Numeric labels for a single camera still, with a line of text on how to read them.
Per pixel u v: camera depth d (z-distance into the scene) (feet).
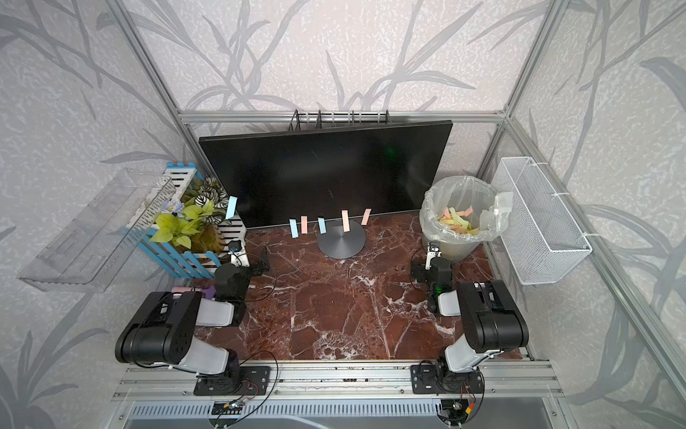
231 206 2.44
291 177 4.52
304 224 2.84
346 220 2.85
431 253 2.74
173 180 2.53
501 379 2.49
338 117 3.09
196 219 2.67
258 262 2.74
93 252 2.15
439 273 2.37
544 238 1.99
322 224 2.92
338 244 3.43
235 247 2.53
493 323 1.45
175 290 2.99
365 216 2.95
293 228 2.84
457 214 3.24
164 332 1.49
